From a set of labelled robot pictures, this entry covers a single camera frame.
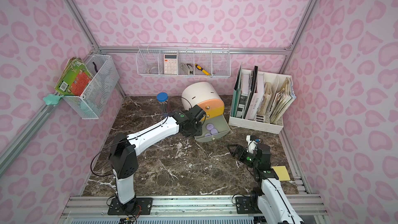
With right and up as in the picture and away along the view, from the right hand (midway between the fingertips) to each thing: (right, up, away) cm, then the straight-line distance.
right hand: (232, 148), depth 83 cm
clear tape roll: (-46, +45, +14) cm, 66 cm away
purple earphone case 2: (-9, +7, +13) cm, 17 cm away
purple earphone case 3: (-13, +6, +10) cm, 17 cm away
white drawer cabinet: (-15, +30, +12) cm, 35 cm away
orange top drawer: (-12, +23, +3) cm, 26 cm away
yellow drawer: (-9, +19, +7) cm, 22 cm away
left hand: (-18, +10, +4) cm, 21 cm away
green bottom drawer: (-5, +11, +16) cm, 20 cm away
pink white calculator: (-35, +48, +12) cm, 61 cm away
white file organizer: (+17, +26, +6) cm, 31 cm away
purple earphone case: (-11, +10, +14) cm, 21 cm away
